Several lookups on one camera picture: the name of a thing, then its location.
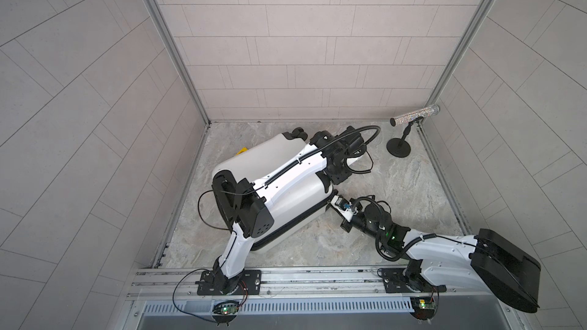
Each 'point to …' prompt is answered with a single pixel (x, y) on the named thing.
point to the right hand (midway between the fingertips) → (331, 204)
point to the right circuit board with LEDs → (423, 307)
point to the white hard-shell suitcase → (254, 162)
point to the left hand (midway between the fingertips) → (342, 173)
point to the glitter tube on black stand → (400, 147)
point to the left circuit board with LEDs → (228, 307)
